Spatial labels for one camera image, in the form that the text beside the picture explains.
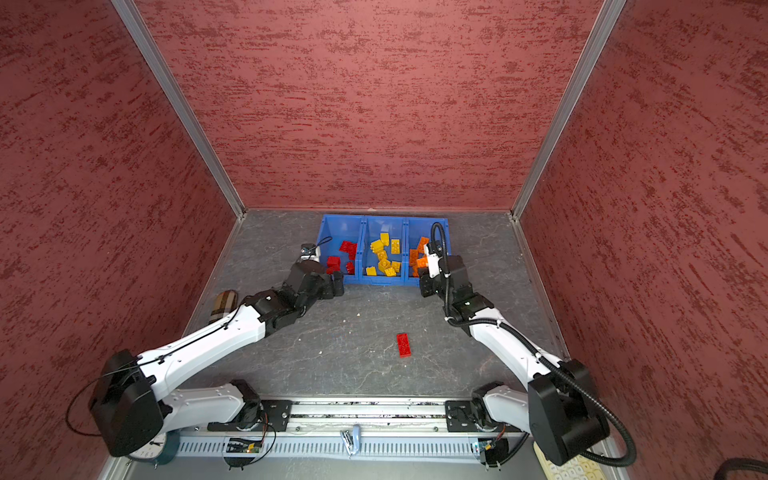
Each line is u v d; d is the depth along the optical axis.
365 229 1.03
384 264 1.00
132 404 0.39
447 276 0.62
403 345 0.85
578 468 0.66
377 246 1.07
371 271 1.00
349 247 1.06
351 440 0.69
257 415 0.67
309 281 0.60
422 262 0.85
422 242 1.10
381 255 1.06
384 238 1.08
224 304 0.91
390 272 0.98
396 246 1.07
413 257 0.89
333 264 1.03
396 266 1.02
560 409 0.41
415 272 0.94
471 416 0.74
